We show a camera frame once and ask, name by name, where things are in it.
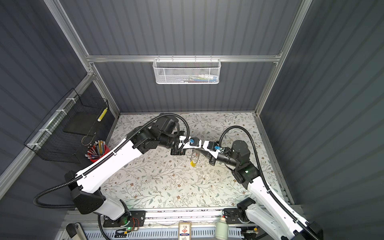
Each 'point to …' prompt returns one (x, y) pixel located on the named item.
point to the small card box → (184, 231)
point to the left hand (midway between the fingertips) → (193, 143)
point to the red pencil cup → (96, 150)
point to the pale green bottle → (221, 229)
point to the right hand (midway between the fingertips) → (200, 147)
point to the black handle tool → (71, 229)
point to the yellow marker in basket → (103, 114)
